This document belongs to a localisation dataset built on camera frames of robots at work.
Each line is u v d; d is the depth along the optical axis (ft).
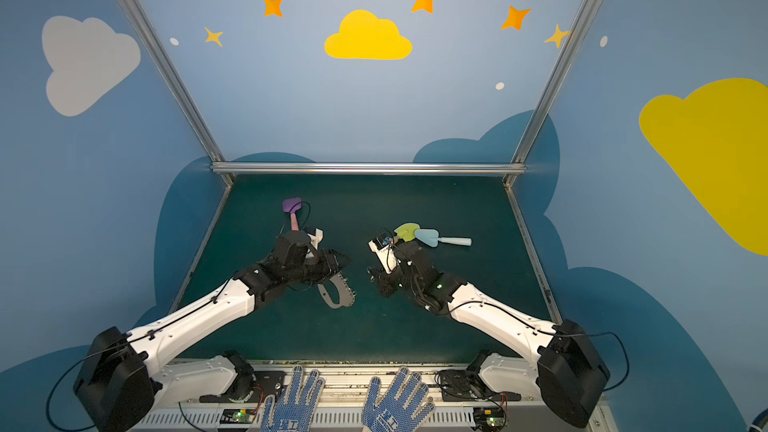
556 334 1.43
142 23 2.54
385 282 2.31
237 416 2.32
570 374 1.33
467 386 2.17
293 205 3.67
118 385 1.28
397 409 2.35
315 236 2.50
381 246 2.26
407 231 3.42
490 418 2.35
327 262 2.30
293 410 2.31
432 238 3.34
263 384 2.46
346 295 2.98
